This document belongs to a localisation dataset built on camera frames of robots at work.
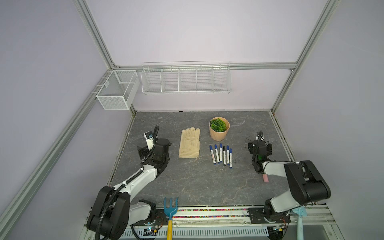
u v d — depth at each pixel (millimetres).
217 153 961
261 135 789
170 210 754
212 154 959
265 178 845
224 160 933
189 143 1015
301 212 736
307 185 457
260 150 713
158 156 657
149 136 716
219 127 969
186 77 964
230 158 938
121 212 406
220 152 964
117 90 990
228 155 946
